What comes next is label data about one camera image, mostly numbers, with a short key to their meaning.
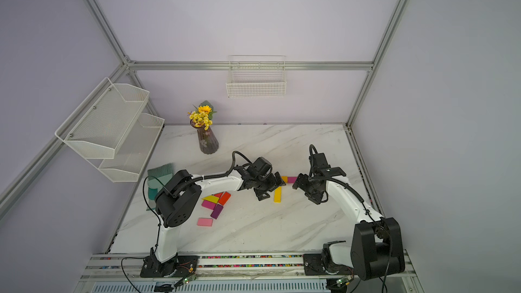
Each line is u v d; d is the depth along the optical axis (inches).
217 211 34.0
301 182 30.1
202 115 35.2
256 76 36.9
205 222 32.8
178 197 20.8
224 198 35.4
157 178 38.1
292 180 38.0
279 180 32.7
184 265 29.0
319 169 24.2
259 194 33.2
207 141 39.6
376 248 16.1
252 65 36.2
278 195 36.3
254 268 29.4
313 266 28.8
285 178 37.4
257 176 29.2
